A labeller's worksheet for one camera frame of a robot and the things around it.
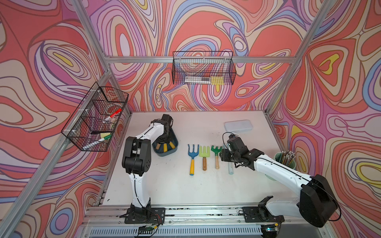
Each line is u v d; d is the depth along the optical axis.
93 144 0.72
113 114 0.76
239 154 0.64
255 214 0.73
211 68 0.92
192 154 0.96
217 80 0.91
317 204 0.41
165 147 0.94
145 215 0.65
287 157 0.75
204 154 0.96
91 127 0.73
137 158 0.53
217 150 0.98
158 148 0.97
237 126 1.08
